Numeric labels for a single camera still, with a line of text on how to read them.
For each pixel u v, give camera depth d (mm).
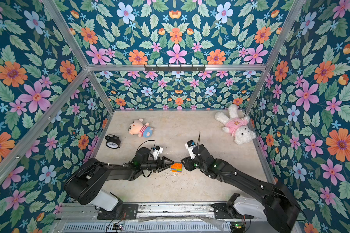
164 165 766
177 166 840
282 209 401
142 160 720
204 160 604
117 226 717
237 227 715
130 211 737
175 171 878
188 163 690
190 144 716
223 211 718
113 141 932
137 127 1001
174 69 933
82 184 454
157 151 840
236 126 994
